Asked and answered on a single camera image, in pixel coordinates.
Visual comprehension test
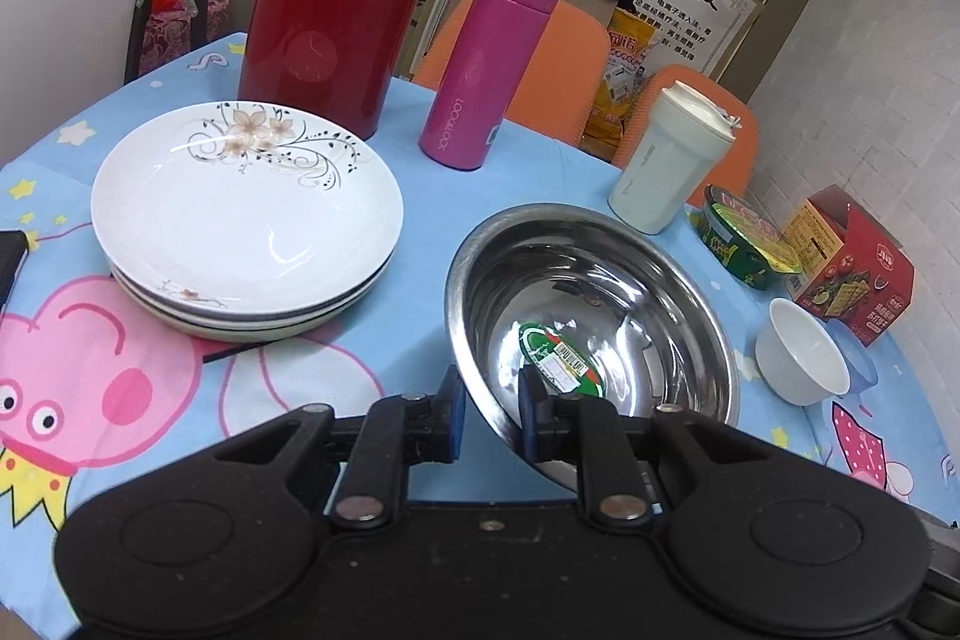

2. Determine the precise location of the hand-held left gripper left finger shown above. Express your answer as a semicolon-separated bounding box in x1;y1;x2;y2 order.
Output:
212;364;467;530

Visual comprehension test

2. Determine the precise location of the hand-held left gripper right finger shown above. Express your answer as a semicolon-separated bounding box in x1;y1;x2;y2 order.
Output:
520;364;758;530

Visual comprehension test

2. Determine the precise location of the stainless steel bowl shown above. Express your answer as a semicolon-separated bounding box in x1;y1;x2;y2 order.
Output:
445;203;741;491

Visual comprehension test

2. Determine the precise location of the white floral plate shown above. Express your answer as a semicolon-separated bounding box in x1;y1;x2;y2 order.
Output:
91;101;404;311

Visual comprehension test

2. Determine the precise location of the white gold-rimmed plate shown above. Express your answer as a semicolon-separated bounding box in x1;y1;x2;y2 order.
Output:
109;250;395;330

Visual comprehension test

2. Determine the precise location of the blue cartoon printed tablecloth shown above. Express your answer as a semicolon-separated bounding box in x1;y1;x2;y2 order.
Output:
0;32;960;536

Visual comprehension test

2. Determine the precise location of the small white ceramic bowl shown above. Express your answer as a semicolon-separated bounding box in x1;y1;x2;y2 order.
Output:
754;299;852;406

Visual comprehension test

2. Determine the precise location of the green instant noodle bowl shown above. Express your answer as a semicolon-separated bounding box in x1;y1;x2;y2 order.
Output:
701;184;803;290

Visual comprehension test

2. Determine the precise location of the pale green tumbler cup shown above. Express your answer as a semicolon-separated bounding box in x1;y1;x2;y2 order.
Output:
607;80;740;235

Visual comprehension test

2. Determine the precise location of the blue plastic bowl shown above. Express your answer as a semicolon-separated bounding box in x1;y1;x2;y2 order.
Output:
825;319;878;393

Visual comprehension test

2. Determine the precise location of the yellow snack bag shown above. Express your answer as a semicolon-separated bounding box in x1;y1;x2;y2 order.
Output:
581;6;661;161

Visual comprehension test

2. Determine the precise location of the orange chair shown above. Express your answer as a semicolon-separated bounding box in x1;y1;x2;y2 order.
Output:
611;64;760;191
414;0;610;150

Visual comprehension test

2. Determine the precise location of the red cracker box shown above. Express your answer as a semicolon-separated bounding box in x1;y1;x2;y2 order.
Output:
784;184;916;324

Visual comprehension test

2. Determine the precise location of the pink insulated bottle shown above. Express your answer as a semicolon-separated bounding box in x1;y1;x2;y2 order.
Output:
418;0;562;171

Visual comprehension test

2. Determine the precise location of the black smartphone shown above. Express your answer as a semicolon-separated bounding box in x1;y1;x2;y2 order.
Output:
0;230;29;311

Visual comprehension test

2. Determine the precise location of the red floral cloth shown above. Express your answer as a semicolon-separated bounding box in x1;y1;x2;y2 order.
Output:
142;0;226;79

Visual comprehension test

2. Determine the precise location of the large text wall poster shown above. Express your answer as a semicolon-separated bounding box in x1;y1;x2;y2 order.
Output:
592;0;751;79

